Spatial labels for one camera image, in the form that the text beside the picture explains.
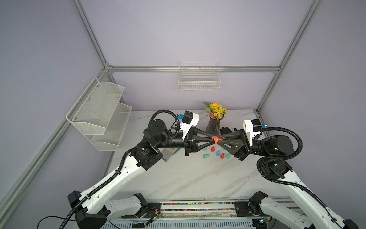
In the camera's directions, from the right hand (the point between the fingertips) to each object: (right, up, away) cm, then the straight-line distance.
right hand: (215, 142), depth 51 cm
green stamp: (+2, -15, +42) cm, 44 cm away
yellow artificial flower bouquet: (+7, +14, +34) cm, 38 cm away
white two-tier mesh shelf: (-60, +12, +27) cm, 67 cm away
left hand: (-1, 0, -1) cm, 2 cm away
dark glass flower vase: (+7, +4, +44) cm, 44 cm away
